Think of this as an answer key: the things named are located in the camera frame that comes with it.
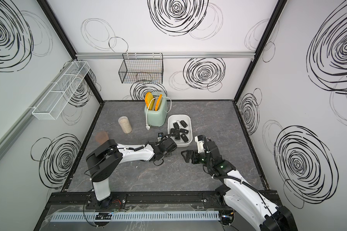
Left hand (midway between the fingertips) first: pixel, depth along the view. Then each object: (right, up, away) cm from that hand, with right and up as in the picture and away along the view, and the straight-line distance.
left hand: (168, 152), depth 92 cm
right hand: (+12, +3, -13) cm, 18 cm away
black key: (+5, +16, +10) cm, 19 cm away
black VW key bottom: (+11, +13, +7) cm, 18 cm away
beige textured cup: (-29, +19, +1) cm, 34 cm away
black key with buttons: (+11, +17, +13) cm, 24 cm away
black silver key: (+6, +9, +4) cm, 12 cm away
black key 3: (+3, +13, +9) cm, 16 cm away
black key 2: (+11, +9, +4) cm, 15 cm away
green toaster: (-6, +22, +2) cm, 23 cm away
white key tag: (+7, +19, +12) cm, 23 cm away
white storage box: (+8, +14, +10) cm, 19 cm away
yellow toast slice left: (-13, +35, +1) cm, 38 cm away
